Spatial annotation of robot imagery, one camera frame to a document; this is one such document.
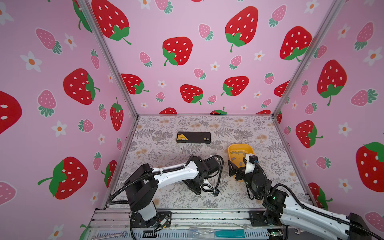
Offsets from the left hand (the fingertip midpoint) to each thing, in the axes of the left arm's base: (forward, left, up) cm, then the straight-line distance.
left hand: (199, 183), depth 81 cm
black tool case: (+34, +4, -3) cm, 34 cm away
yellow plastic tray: (+23, -25, -4) cm, 35 cm away
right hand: (+7, -18, +13) cm, 24 cm away
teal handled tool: (-22, -17, -4) cm, 28 cm away
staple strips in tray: (+18, -23, -4) cm, 30 cm away
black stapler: (-5, +3, +10) cm, 12 cm away
